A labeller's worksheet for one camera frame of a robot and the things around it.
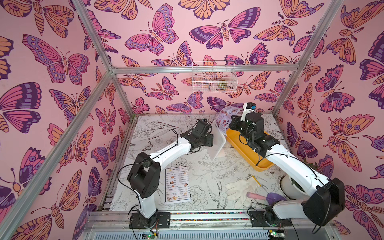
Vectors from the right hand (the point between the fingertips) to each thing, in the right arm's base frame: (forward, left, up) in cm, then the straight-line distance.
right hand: (233, 114), depth 77 cm
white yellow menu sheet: (-28, +30, -32) cm, 52 cm away
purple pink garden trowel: (-33, -21, -29) cm, 48 cm away
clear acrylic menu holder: (-10, +7, -19) cm, 23 cm away
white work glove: (-29, -4, -32) cm, 43 cm away
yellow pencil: (-23, -16, -31) cm, 42 cm away
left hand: (-4, +10, -17) cm, 20 cm away
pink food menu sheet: (+3, +4, -5) cm, 7 cm away
